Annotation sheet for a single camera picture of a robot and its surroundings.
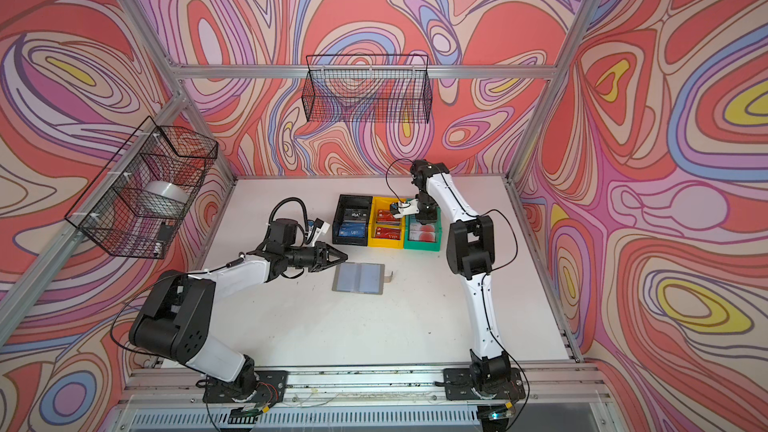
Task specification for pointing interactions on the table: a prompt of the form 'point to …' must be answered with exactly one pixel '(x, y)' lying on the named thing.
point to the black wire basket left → (138, 202)
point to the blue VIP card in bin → (352, 229)
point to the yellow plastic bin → (385, 230)
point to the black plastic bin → (352, 209)
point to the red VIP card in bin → (386, 217)
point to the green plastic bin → (420, 245)
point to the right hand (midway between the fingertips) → (430, 220)
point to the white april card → (422, 232)
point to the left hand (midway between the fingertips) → (347, 258)
